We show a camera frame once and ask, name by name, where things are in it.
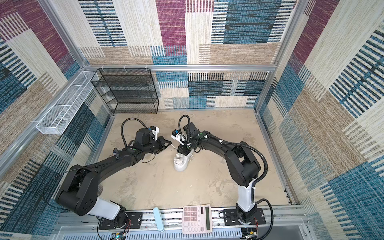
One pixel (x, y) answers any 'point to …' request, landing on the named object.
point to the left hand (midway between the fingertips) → (172, 140)
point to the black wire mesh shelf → (127, 90)
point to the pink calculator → (196, 219)
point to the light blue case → (158, 219)
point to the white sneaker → (180, 161)
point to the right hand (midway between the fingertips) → (180, 151)
